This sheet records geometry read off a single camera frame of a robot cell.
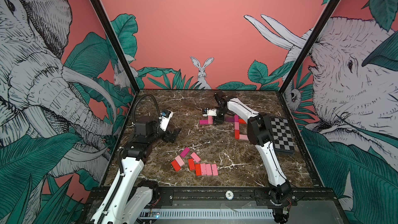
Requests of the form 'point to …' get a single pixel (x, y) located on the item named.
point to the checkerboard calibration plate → (282, 136)
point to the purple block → (229, 119)
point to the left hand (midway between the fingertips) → (173, 122)
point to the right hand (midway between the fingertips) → (214, 115)
